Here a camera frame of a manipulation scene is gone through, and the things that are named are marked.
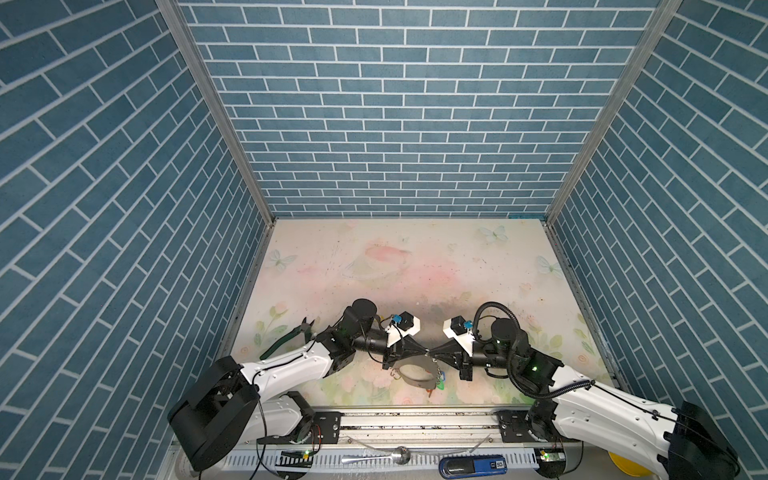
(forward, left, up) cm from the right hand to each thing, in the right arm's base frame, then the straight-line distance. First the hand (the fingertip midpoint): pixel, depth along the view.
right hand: (429, 351), depth 72 cm
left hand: (0, +2, -1) cm, 2 cm away
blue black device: (-21, -10, -10) cm, 25 cm away
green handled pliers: (+10, +37, -13) cm, 41 cm away
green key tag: (-5, -3, -9) cm, 11 cm away
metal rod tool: (-20, +5, -13) cm, 24 cm away
